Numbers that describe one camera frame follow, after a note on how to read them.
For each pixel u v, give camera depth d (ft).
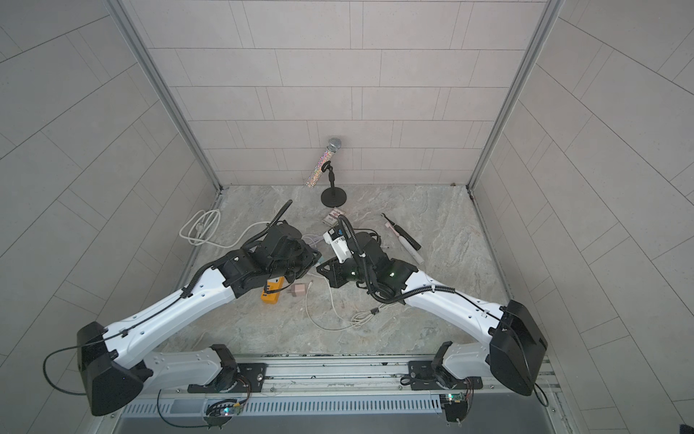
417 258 3.07
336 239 2.11
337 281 2.03
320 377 2.37
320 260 2.30
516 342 1.28
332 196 3.67
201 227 3.40
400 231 3.32
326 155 3.16
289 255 1.85
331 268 2.15
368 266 1.81
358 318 2.65
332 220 3.44
